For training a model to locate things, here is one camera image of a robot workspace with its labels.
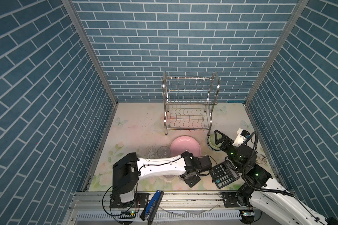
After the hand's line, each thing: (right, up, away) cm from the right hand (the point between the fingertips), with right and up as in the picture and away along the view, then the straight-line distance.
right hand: (217, 132), depth 73 cm
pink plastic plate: (-18, -10, +20) cm, 29 cm away
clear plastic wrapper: (+31, -18, +14) cm, 39 cm away
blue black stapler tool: (-35, -40, -3) cm, 53 cm away
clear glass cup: (-30, -15, +16) cm, 37 cm away
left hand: (-14, -27, +1) cm, 30 cm away
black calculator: (+6, -26, +9) cm, 28 cm away
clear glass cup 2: (-26, -24, +3) cm, 35 cm away
